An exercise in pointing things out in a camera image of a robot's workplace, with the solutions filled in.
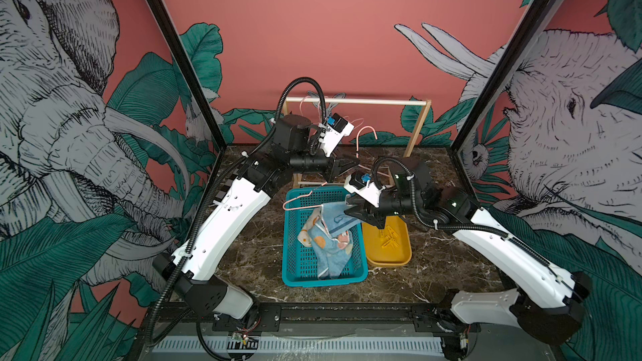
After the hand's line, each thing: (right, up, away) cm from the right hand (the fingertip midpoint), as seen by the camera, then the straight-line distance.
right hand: (346, 201), depth 63 cm
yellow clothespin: (+15, -16, +27) cm, 35 cm away
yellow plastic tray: (+17, -19, +25) cm, 36 cm away
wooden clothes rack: (-18, +3, +41) cm, 45 cm away
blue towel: (-3, -21, +19) cm, 28 cm away
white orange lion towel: (-13, -16, +26) cm, 33 cm away
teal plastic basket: (-14, -25, +21) cm, 36 cm away
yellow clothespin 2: (+18, -17, +25) cm, 35 cm away
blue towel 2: (-2, -9, +22) cm, 23 cm away
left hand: (+3, +11, -2) cm, 12 cm away
